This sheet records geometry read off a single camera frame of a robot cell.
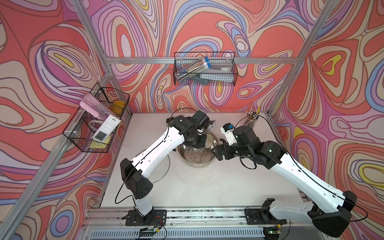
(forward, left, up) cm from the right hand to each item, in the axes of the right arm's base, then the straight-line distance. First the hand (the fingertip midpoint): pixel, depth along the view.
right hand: (220, 152), depth 70 cm
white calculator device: (+9, +53, +10) cm, 55 cm away
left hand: (+5, +8, -1) cm, 10 cm away
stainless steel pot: (+11, +11, -24) cm, 29 cm away
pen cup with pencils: (+30, -26, -8) cm, 41 cm away
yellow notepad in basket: (+1, +55, +8) cm, 56 cm away
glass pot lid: (+2, +33, -22) cm, 40 cm away
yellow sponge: (+24, +52, +10) cm, 59 cm away
